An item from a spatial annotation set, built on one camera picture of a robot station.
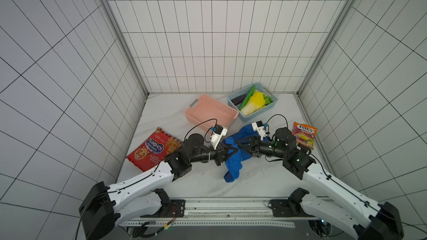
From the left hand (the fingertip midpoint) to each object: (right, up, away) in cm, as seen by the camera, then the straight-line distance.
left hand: (233, 153), depth 67 cm
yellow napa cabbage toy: (+19, +22, +36) cm, 46 cm away
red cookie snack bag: (-41, -4, +20) cm, 46 cm away
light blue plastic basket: (+25, +34, +50) cm, 66 cm away
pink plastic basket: (-13, +15, +42) cm, 47 cm away
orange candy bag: (+45, +3, +27) cm, 53 cm away
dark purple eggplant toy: (+9, +24, +44) cm, 51 cm away
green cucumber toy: (+17, +28, +45) cm, 56 cm away
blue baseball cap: (0, -2, -3) cm, 4 cm away
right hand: (0, +2, -1) cm, 2 cm away
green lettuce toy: (+27, +24, +39) cm, 53 cm away
